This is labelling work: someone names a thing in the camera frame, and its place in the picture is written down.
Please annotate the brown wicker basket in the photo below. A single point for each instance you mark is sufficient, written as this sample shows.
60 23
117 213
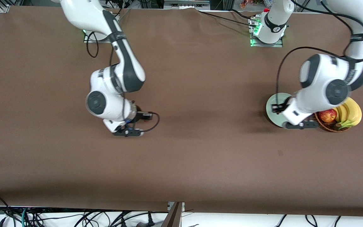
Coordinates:
329 127

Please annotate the brown table cover sheet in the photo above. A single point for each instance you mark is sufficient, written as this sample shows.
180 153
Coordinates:
181 157

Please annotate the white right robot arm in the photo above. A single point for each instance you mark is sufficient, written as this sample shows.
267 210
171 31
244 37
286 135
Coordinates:
106 104

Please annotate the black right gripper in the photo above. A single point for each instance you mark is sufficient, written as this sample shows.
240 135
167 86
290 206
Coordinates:
139 115

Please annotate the aluminium corner bracket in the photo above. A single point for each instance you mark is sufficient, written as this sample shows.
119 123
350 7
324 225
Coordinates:
3 7

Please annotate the pale green round plate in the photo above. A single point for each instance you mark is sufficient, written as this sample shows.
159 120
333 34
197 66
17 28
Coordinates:
271 118

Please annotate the silver metal frame box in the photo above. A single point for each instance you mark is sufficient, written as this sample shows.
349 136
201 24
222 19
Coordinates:
186 3

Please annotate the red apple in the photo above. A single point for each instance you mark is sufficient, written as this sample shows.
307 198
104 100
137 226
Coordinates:
328 116

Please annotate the orange colourful background object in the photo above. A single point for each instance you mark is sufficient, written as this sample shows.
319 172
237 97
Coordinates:
250 3

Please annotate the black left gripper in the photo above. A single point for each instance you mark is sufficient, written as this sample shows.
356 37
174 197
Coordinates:
283 106

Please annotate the yellow banana bunch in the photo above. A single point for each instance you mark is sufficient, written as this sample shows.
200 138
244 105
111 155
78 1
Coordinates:
353 113

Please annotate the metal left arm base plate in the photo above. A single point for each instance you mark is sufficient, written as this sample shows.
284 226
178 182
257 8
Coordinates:
266 45

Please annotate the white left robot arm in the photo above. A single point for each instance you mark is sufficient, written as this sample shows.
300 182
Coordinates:
320 82

